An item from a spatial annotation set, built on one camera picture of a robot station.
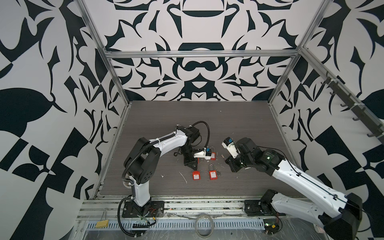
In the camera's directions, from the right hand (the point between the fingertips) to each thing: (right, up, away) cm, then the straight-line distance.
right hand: (226, 160), depth 76 cm
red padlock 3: (-4, -2, +15) cm, 16 cm away
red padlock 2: (-5, -10, +9) cm, 14 cm away
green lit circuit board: (+20, -29, -5) cm, 36 cm away
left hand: (-15, -5, +8) cm, 18 cm away
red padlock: (-15, -10, +6) cm, 19 cm away
